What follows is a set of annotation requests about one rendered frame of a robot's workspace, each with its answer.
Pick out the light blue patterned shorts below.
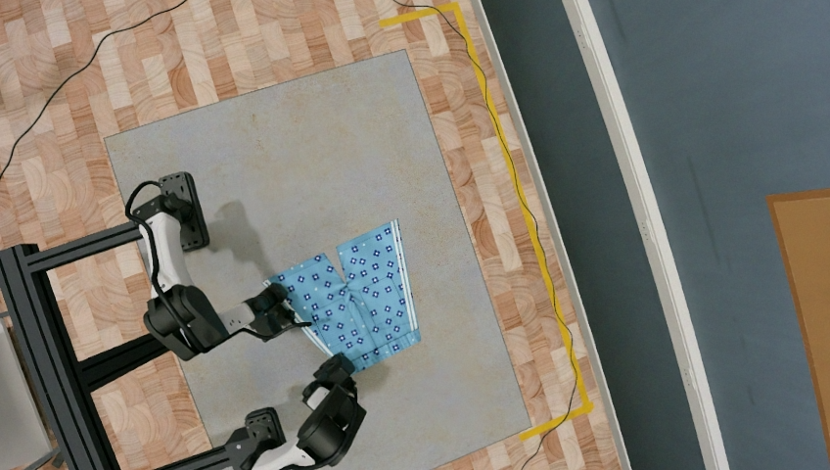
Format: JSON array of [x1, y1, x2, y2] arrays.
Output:
[[262, 218, 421, 376]]

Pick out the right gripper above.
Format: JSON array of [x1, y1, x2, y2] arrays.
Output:
[[313, 352, 342, 380]]

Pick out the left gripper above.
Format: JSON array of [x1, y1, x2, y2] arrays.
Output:
[[258, 282, 288, 309]]

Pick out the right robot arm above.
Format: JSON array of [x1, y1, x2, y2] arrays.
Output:
[[240, 356, 367, 470]]

